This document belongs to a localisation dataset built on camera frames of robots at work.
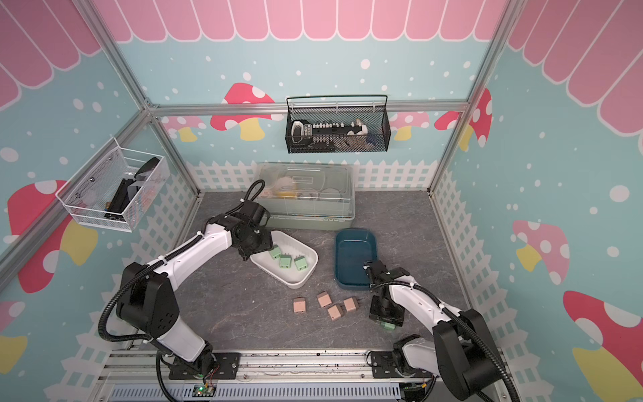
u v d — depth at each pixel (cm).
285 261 94
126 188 75
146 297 45
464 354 41
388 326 80
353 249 99
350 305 83
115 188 73
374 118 96
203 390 71
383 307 71
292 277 91
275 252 97
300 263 94
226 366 74
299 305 84
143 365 76
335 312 83
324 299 85
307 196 97
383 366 74
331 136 87
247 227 69
